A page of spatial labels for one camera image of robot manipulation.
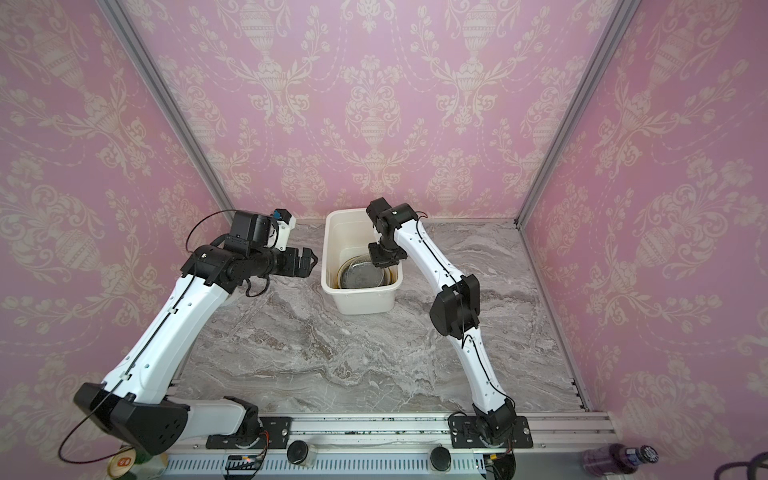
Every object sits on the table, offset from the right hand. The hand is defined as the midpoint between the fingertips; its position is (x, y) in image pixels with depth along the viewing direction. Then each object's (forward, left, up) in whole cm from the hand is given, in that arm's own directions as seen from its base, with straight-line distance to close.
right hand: (383, 263), depth 91 cm
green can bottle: (-48, +53, -2) cm, 72 cm away
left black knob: (-47, +19, -3) cm, 51 cm away
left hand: (-9, +20, +15) cm, 26 cm away
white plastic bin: (+13, +12, 0) cm, 18 cm away
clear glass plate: (+1, +7, -7) cm, 10 cm away
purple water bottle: (-51, -49, -7) cm, 71 cm away
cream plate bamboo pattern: (0, -2, -7) cm, 7 cm away
